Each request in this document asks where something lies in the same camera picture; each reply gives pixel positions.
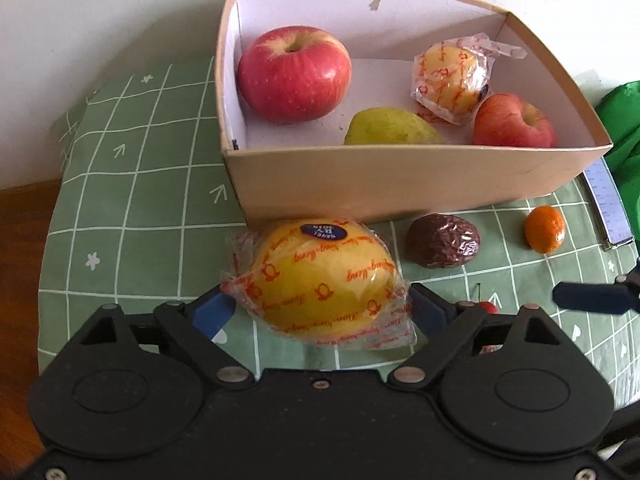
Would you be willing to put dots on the green cloth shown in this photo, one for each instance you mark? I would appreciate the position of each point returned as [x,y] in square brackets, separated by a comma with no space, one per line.
[625,125]

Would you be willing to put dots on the plastic-wrapped yellow orange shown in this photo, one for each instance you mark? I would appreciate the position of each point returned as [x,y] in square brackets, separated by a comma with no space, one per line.
[320,280]
[450,77]

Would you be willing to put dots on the brown cardboard box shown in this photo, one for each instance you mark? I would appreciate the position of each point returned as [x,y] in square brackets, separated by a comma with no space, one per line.
[400,180]

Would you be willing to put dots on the smartphone with lit screen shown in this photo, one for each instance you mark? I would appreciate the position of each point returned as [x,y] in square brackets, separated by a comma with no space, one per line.
[607,200]

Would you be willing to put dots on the green pear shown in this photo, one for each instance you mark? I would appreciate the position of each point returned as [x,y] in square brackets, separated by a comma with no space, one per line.
[385,127]

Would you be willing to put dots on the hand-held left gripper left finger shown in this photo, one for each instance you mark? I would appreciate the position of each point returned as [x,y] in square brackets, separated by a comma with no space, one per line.
[215,312]

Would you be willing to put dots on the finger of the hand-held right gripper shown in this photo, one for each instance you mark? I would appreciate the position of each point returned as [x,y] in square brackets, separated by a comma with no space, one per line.
[590,297]

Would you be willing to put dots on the small orange mandarin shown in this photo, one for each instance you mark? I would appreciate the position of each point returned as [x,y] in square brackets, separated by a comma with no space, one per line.
[545,230]

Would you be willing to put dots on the dark brown date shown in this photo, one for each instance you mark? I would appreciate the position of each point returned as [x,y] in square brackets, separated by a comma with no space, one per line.
[442,240]

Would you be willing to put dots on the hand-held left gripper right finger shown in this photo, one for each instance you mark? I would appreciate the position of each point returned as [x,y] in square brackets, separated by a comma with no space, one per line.
[427,312]

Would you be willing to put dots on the green checked tablecloth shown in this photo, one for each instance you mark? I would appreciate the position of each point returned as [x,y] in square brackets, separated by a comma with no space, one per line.
[125,200]

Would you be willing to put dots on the red apple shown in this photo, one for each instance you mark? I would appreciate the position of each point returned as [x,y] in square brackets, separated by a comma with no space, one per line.
[292,75]
[515,122]

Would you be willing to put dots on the small red cherry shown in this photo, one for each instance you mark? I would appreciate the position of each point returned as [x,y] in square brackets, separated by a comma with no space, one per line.
[489,307]

